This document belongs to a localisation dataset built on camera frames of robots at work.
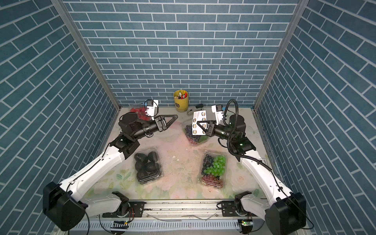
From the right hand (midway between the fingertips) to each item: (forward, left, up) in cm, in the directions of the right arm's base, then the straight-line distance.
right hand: (199, 124), depth 69 cm
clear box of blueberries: (+8, +3, -26) cm, 27 cm away
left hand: (-1, +9, +4) cm, 10 cm away
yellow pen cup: (+37, +16, -19) cm, 45 cm away
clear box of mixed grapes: (-11, -9, -26) cm, 30 cm away
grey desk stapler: (+42, +2, -29) cm, 51 cm away
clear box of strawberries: (+34, +49, -27) cm, 65 cm away
